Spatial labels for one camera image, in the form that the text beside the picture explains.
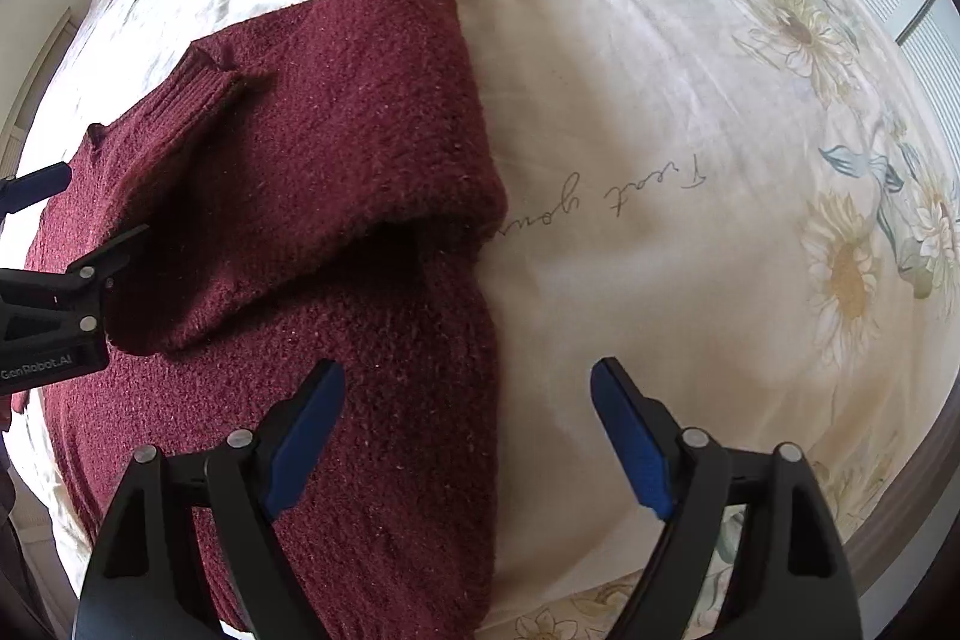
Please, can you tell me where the dark red knitted sweater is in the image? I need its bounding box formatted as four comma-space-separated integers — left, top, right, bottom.
26, 0, 506, 638

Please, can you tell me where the white floral bed duvet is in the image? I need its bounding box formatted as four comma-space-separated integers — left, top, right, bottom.
10, 0, 958, 638

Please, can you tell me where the white low wall cabinet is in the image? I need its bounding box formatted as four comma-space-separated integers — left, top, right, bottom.
2, 8, 78, 177

